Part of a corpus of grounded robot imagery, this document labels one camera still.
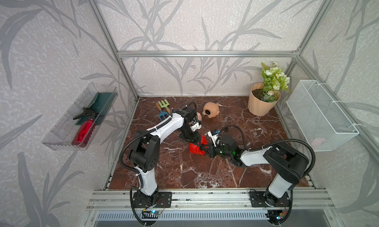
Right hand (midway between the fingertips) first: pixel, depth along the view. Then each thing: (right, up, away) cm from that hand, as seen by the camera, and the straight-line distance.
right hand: (200, 147), depth 85 cm
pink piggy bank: (-1, +18, +12) cm, 22 cm away
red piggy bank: (-3, 0, -3) cm, 4 cm away
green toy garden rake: (-28, +26, +30) cm, 49 cm away
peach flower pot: (+38, +24, +14) cm, 48 cm away
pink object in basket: (+57, +6, -14) cm, 59 cm away
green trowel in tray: (-49, +22, -17) cm, 56 cm away
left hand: (-3, +2, 0) cm, 4 cm away
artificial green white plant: (+45, +40, +2) cm, 60 cm away
